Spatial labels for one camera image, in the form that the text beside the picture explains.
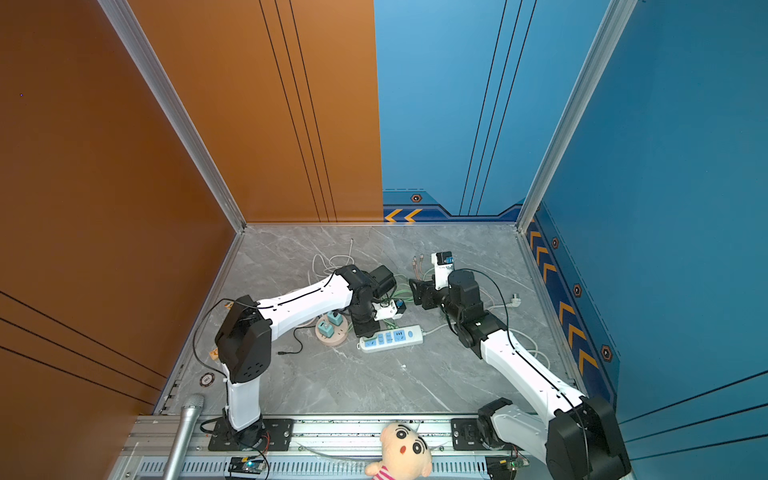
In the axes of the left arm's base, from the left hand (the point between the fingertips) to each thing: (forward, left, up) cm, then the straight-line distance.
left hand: (370, 326), depth 85 cm
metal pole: (-26, +44, -5) cm, 51 cm away
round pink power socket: (-1, +10, -5) cm, 11 cm away
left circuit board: (-32, +28, -8) cm, 43 cm away
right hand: (+8, -13, +12) cm, 20 cm away
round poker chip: (-13, +45, -7) cm, 48 cm away
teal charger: (-1, +13, 0) cm, 13 cm away
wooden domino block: (-6, +46, -7) cm, 47 cm away
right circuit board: (-32, -33, -7) cm, 47 cm away
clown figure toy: (+10, +48, -7) cm, 49 cm away
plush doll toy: (-31, -10, +2) cm, 32 cm away
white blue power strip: (-2, -6, -4) cm, 8 cm away
